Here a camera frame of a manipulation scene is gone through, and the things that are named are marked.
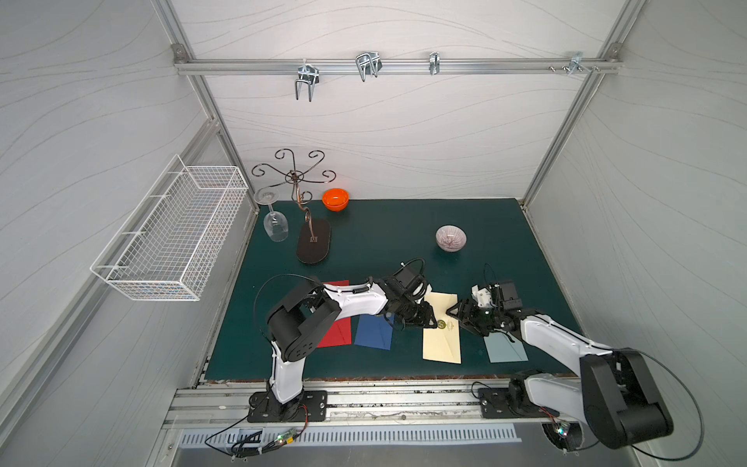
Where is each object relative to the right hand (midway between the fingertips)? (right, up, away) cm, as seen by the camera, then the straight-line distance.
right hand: (454, 315), depth 88 cm
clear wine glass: (-55, +28, -2) cm, 62 cm away
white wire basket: (-73, +24, -18) cm, 79 cm away
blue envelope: (-25, -5, -1) cm, 25 cm away
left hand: (-7, -2, -5) cm, 9 cm away
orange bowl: (-42, +39, +31) cm, 65 cm away
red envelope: (-35, -5, -2) cm, 35 cm away
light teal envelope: (+12, -8, -4) cm, 16 cm away
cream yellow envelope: (-4, -7, -3) cm, 9 cm away
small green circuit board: (-45, -24, -19) cm, 55 cm away
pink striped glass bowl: (+4, +23, +20) cm, 31 cm away
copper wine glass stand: (-48, +19, +19) cm, 55 cm away
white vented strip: (-55, -26, -16) cm, 63 cm away
